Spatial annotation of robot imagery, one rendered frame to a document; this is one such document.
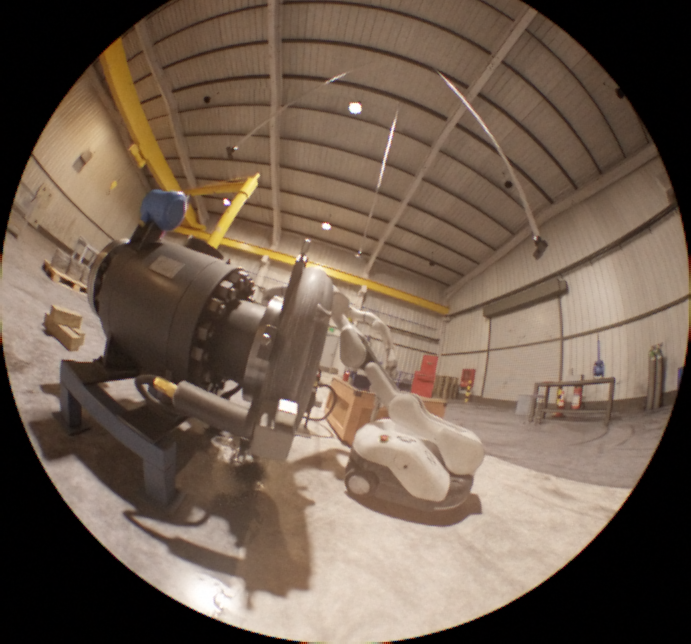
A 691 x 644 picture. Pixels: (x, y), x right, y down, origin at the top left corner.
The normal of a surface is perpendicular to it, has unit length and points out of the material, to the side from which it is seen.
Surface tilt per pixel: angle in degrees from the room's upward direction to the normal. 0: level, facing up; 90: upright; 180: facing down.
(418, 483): 90
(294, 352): 84
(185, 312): 85
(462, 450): 90
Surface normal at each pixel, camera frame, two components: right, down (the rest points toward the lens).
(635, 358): -0.95, -0.29
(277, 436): 0.17, 0.13
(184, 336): 0.25, -0.11
